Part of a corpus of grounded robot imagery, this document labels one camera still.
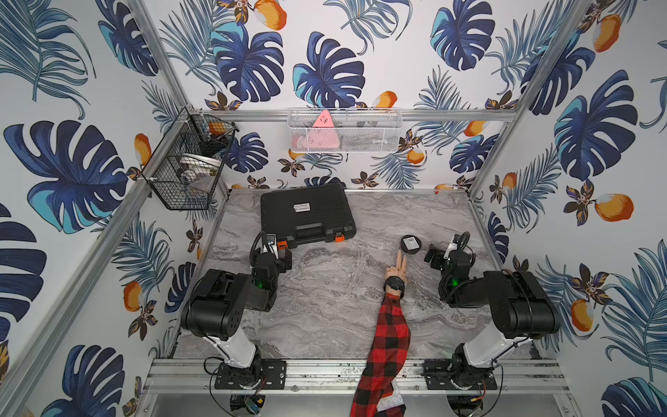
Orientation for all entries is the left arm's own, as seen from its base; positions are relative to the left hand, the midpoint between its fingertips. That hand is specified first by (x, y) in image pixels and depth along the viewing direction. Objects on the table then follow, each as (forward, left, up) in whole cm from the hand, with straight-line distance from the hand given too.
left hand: (271, 245), depth 94 cm
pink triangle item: (+29, -17, +28) cm, 44 cm away
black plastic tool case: (+17, -11, -2) cm, 21 cm away
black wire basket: (+10, +22, +29) cm, 38 cm away
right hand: (+5, -64, -1) cm, 64 cm away
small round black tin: (+8, -52, -5) cm, 53 cm away
